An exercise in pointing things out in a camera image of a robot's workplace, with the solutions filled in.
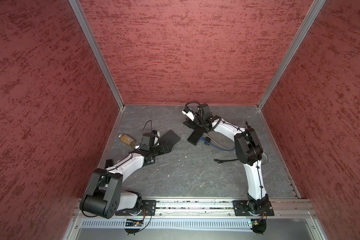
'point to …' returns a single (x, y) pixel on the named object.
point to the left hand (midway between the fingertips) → (167, 149)
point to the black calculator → (149, 159)
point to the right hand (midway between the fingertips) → (185, 122)
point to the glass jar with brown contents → (127, 139)
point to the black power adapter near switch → (207, 139)
